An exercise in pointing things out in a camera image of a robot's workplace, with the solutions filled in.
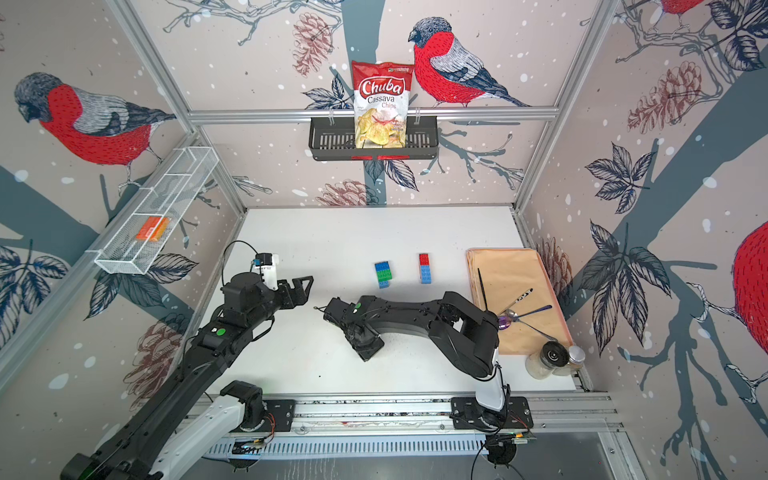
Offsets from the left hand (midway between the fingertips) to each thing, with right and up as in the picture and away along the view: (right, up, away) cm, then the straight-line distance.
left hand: (304, 274), depth 79 cm
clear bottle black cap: (+62, -22, -4) cm, 66 cm away
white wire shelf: (-40, +18, +1) cm, 43 cm away
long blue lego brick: (+21, -6, +19) cm, 29 cm away
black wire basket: (+5, +42, +16) cm, 45 cm away
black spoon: (+54, -8, +18) cm, 57 cm away
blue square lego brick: (+20, 0, +20) cm, 28 cm away
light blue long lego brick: (+35, -3, +19) cm, 40 cm away
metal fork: (+67, -9, +16) cm, 69 cm away
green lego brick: (+21, -3, +19) cm, 29 cm away
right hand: (+12, -22, +6) cm, 26 cm away
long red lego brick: (+35, +2, +22) cm, 41 cm away
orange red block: (-35, +12, -8) cm, 38 cm away
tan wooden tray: (+65, -7, +19) cm, 68 cm away
